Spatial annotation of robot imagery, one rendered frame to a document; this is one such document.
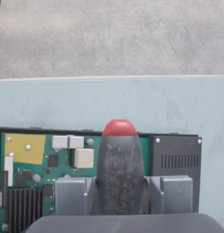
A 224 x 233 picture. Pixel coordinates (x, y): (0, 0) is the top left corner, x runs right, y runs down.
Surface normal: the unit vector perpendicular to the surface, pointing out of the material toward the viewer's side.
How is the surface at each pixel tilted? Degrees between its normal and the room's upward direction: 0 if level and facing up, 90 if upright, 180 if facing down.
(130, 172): 3
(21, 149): 0
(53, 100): 0
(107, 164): 56
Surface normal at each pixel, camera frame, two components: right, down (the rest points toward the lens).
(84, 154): 0.41, -0.03
